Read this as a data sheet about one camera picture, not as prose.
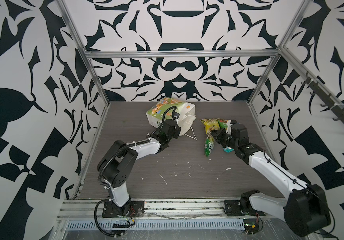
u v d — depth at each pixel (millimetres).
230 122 787
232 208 744
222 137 741
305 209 404
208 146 866
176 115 793
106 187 511
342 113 549
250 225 714
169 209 758
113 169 468
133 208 738
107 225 711
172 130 718
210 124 1018
